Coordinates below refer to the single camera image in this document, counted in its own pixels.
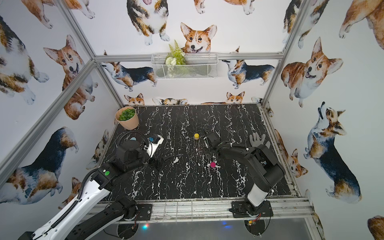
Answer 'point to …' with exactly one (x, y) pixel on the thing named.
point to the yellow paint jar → (196, 139)
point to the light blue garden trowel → (133, 138)
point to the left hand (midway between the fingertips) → (167, 149)
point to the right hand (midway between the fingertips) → (207, 149)
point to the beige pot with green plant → (127, 117)
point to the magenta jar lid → (213, 164)
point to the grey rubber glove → (254, 141)
